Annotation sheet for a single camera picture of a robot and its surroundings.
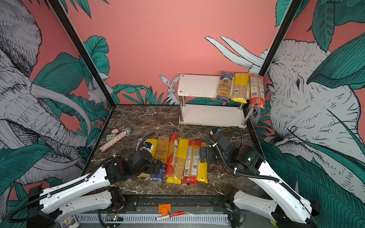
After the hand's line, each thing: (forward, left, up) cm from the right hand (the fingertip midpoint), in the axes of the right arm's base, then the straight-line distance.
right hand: (205, 151), depth 65 cm
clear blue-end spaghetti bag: (+22, +42, -24) cm, 53 cm away
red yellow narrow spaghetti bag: (+6, +18, -21) cm, 29 cm away
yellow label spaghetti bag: (+19, +41, -24) cm, 51 cm away
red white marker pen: (-23, +17, -25) cm, 38 cm away
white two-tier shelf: (+59, -1, -27) cm, 65 cm away
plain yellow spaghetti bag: (+15, +12, -25) cm, 31 cm away
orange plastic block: (-20, +20, -25) cm, 38 cm away
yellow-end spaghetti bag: (-3, 0, -26) cm, 26 cm away
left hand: (0, +25, -13) cm, 28 cm away
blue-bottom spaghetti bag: (+8, +25, -20) cm, 33 cm away
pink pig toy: (+27, +62, -24) cm, 71 cm away
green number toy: (+22, +64, -24) cm, 72 cm away
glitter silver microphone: (+27, +53, -23) cm, 63 cm away
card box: (-26, +65, -24) cm, 74 cm away
